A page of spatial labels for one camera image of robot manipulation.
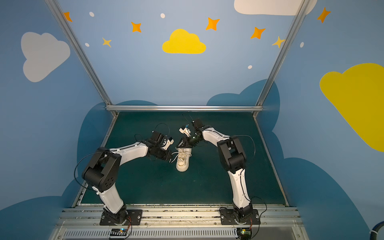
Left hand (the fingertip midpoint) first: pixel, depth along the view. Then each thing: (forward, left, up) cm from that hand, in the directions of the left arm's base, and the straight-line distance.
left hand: (171, 155), depth 95 cm
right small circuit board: (-40, -41, -5) cm, 57 cm away
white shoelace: (0, -7, +5) cm, 8 cm away
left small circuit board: (-40, +22, -5) cm, 47 cm away
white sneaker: (-6, -8, +7) cm, 12 cm away
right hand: (+4, -6, +5) cm, 9 cm away
